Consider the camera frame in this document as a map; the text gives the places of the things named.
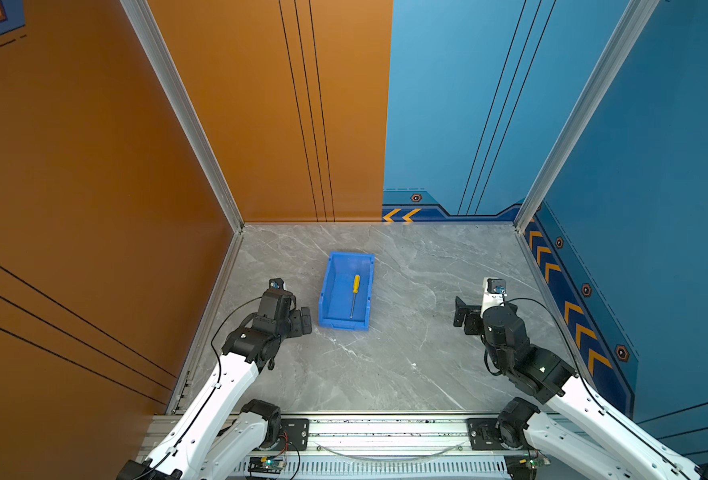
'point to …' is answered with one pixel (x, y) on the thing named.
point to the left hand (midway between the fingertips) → (293, 312)
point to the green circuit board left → (267, 464)
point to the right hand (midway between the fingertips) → (469, 299)
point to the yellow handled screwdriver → (356, 290)
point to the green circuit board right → (523, 467)
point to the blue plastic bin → (336, 291)
